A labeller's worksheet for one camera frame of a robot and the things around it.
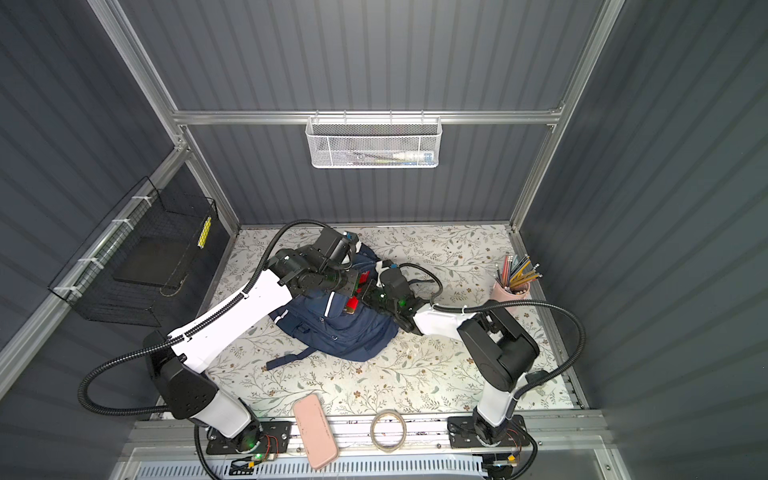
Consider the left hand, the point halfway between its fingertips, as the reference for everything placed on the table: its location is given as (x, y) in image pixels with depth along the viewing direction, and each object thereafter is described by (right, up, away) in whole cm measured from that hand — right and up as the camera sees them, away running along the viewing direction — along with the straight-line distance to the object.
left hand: (357, 280), depth 77 cm
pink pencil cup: (+41, -5, +12) cm, 43 cm away
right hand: (-3, -4, +9) cm, 10 cm away
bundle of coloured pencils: (+47, +1, +14) cm, 50 cm away
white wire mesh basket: (+2, +54, +47) cm, 71 cm away
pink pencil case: (-10, -37, -4) cm, 38 cm away
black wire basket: (-55, +4, -2) cm, 55 cm away
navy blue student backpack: (-11, -12, +4) cm, 17 cm away
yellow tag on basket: (-44, +13, +7) cm, 47 cm away
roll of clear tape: (+4, -38, -3) cm, 38 cm away
